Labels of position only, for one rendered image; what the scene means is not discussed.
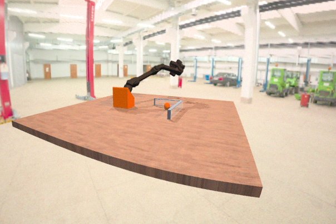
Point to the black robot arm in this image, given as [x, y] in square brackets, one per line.
[173, 67]

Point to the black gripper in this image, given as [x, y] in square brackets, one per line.
[178, 61]

